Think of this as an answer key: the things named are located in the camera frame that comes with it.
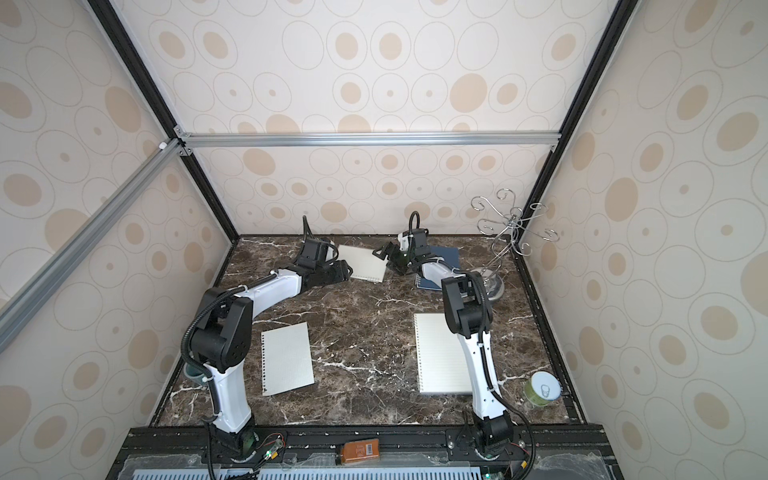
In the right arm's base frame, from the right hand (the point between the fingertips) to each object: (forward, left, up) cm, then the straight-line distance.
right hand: (392, 255), depth 107 cm
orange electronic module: (-60, +4, -2) cm, 60 cm away
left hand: (-11, +11, +5) cm, 16 cm away
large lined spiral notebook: (-36, -17, -7) cm, 40 cm away
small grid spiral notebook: (0, +10, -6) cm, 12 cm away
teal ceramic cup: (-45, +52, 0) cm, 68 cm away
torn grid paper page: (-38, +30, -6) cm, 49 cm away
